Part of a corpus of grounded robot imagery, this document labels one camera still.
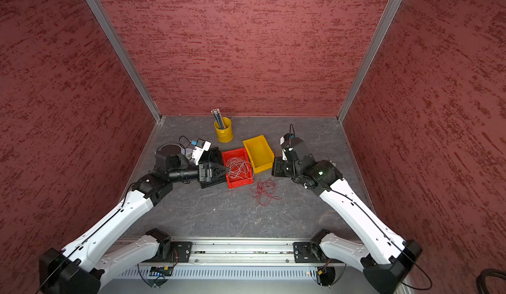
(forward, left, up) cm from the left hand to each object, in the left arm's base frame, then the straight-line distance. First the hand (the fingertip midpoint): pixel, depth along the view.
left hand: (223, 173), depth 70 cm
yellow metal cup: (+33, +5, -17) cm, 37 cm away
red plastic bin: (+21, -4, -20) cm, 29 cm away
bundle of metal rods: (+39, +9, -7) cm, 41 cm away
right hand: (+3, -18, -1) cm, 18 cm away
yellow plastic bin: (+24, -14, -24) cm, 37 cm away
